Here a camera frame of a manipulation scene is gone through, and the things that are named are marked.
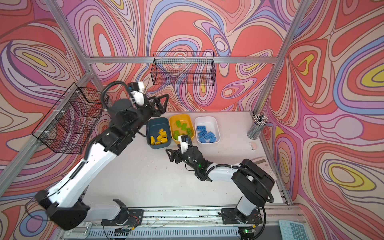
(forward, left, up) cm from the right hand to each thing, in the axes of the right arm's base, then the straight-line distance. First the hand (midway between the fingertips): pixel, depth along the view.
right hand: (172, 151), depth 83 cm
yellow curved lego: (+14, +15, -9) cm, 23 cm away
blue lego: (+25, -18, -12) cm, 33 cm away
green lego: (+32, -1, -13) cm, 35 cm away
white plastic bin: (+24, -23, -12) cm, 35 cm away
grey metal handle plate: (-35, +42, -12) cm, 56 cm away
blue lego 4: (+15, -26, -12) cm, 32 cm away
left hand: (+6, -1, +35) cm, 35 cm away
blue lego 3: (+17, -23, -10) cm, 31 cm away
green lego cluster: (+29, -6, -13) cm, 32 cm away
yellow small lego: (+13, +12, -11) cm, 21 cm away
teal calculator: (-37, -58, -13) cm, 70 cm away
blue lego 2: (+21, -20, -11) cm, 31 cm away
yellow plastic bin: (+31, -3, -13) cm, 33 cm away
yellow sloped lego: (+15, +8, -10) cm, 19 cm away
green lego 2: (+23, -9, -12) cm, 27 cm away
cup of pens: (+18, -54, +3) cm, 57 cm away
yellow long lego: (+20, +9, -11) cm, 24 cm away
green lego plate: (+19, 0, -10) cm, 22 cm away
